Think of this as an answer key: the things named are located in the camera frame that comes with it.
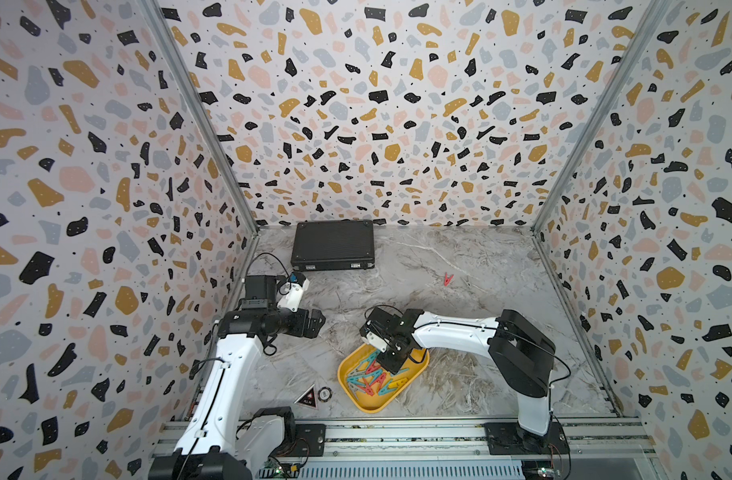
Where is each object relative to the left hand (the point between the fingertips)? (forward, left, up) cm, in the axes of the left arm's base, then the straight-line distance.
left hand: (309, 314), depth 79 cm
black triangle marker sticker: (-16, +1, -16) cm, 23 cm away
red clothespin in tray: (-9, -17, -14) cm, 24 cm away
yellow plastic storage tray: (-13, -16, -15) cm, 25 cm away
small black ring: (-15, -3, -16) cm, 23 cm away
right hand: (-8, -20, -16) cm, 27 cm away
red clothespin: (+22, -43, -16) cm, 51 cm away
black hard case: (+35, -3, -11) cm, 37 cm away
